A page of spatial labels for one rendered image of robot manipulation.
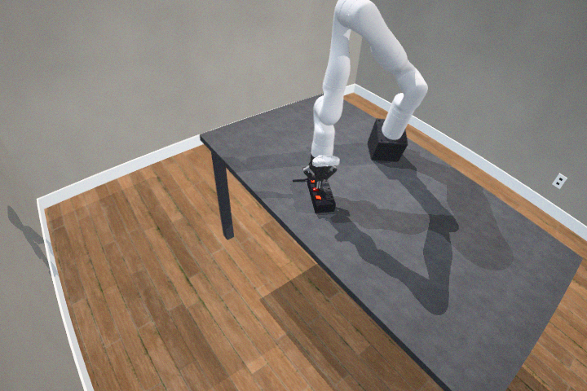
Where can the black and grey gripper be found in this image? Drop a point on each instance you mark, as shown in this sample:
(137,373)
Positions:
(321,173)

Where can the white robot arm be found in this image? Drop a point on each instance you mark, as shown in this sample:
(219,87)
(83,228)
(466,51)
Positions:
(363,17)

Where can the black power strip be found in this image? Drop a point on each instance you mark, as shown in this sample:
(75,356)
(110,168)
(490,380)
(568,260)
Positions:
(322,198)

